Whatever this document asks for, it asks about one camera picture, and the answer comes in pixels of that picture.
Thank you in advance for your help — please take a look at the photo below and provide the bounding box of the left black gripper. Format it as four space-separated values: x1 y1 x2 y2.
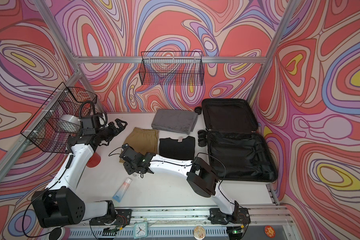
94 118 127 142

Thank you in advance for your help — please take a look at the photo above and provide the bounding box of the pink blue cosmetic tube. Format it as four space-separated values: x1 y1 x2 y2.
113 178 133 203

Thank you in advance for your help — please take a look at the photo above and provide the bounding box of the black shirt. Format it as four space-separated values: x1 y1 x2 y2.
159 136 196 161

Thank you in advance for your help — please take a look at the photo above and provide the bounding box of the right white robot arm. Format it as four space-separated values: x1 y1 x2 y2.
120 144 244 225

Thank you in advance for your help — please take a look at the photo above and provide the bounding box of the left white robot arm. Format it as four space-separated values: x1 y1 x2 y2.
32 114 127 228

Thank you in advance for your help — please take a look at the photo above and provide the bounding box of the red pen holder cup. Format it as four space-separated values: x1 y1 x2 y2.
86 153 101 168

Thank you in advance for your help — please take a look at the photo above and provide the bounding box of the white roll in basket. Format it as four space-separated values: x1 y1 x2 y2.
57 115 81 133

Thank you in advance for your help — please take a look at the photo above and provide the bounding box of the grey folded towel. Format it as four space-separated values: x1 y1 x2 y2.
151 109 198 135

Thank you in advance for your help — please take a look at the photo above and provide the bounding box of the small teal alarm clock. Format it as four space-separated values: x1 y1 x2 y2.
133 222 148 239

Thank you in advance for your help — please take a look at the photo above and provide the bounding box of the round wooden coaster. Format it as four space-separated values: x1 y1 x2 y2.
193 226 207 240

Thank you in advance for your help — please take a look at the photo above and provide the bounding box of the pink tape roll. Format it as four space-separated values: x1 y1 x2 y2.
48 227 71 240

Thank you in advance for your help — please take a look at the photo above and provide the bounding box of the black open suitcase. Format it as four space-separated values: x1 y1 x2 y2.
202 99 279 183

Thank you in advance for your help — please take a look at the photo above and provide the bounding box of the red round sticker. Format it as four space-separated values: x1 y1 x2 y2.
264 225 276 238

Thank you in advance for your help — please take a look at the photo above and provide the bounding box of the wire basket on left wall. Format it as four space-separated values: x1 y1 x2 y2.
21 83 97 154

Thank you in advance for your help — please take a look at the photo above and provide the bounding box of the wire basket on wall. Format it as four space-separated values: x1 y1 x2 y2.
139 51 205 86
21 83 97 154

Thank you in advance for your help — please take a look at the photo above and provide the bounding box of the wire basket on back wall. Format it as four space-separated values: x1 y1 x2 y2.
139 51 205 86

